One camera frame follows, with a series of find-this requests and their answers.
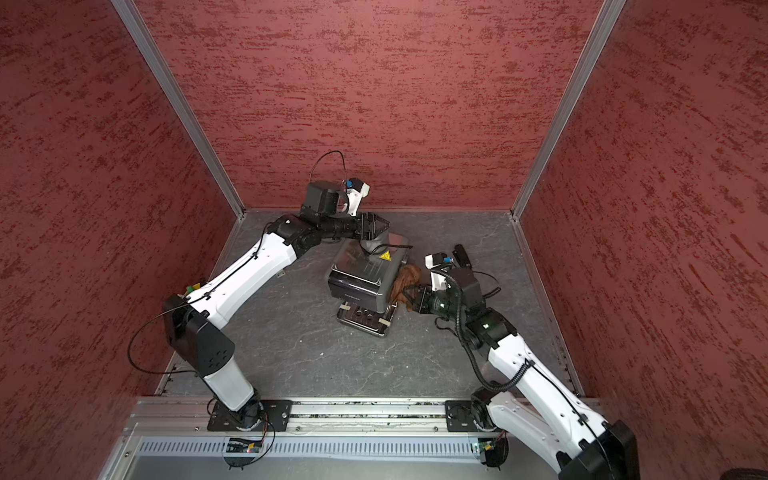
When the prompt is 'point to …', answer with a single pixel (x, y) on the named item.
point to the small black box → (461, 256)
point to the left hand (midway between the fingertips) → (378, 229)
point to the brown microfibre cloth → (410, 275)
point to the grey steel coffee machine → (358, 280)
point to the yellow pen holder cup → (197, 286)
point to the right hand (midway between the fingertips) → (401, 297)
